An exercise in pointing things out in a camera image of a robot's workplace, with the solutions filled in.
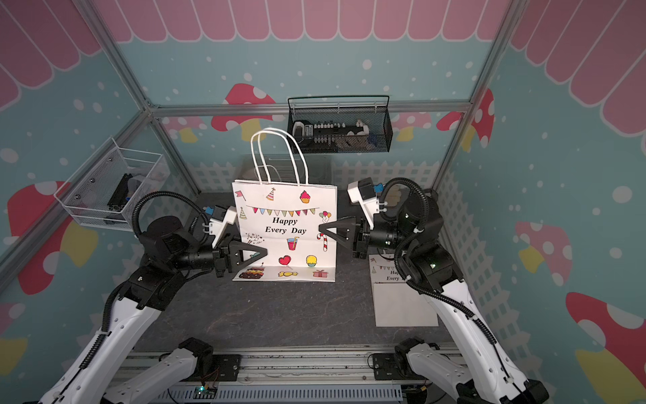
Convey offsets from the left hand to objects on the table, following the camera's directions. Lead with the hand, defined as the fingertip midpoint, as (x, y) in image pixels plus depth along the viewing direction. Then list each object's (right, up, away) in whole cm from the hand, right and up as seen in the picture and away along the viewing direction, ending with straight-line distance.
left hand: (265, 257), depth 56 cm
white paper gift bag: (+37, -20, +29) cm, 51 cm away
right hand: (+13, +6, -5) cm, 15 cm away
